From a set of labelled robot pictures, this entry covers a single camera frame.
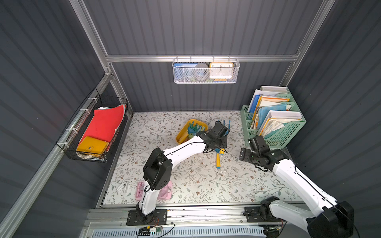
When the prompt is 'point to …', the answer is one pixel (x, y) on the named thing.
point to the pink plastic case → (166, 194)
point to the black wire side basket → (69, 141)
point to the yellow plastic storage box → (183, 133)
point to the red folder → (102, 125)
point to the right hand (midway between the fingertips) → (251, 156)
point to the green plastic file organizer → (279, 139)
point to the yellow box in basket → (92, 146)
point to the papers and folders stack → (269, 110)
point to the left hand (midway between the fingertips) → (224, 141)
